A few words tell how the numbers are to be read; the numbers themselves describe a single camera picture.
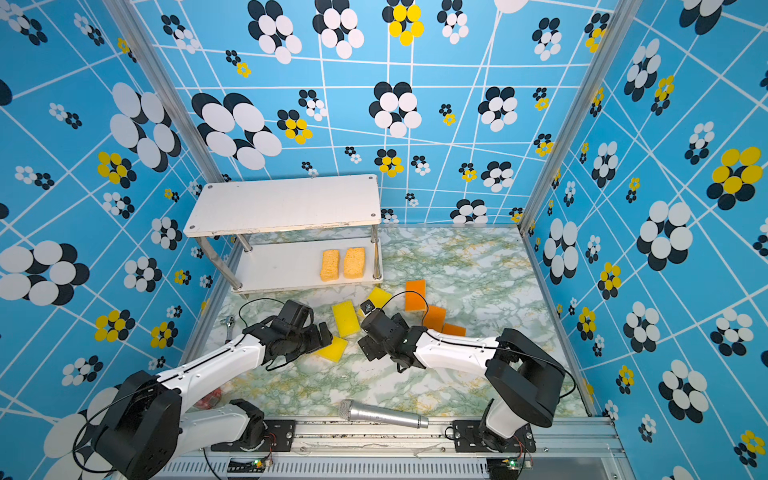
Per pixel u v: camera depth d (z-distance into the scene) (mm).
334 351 843
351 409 738
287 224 741
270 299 776
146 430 407
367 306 749
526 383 432
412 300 987
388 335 646
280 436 735
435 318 973
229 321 918
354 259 987
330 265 966
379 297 990
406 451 725
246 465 720
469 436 729
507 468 701
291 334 669
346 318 935
